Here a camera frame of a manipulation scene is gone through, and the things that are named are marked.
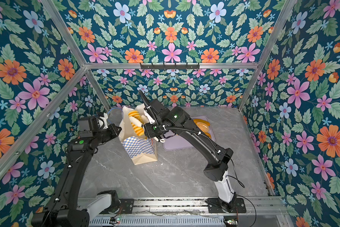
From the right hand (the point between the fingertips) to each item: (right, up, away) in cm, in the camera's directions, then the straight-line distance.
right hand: (147, 130), depth 67 cm
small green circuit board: (-15, -45, +3) cm, 48 cm away
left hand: (-15, +3, +6) cm, 16 cm away
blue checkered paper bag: (-7, -12, +13) cm, 19 cm away
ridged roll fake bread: (-6, 0, +4) cm, 7 cm away
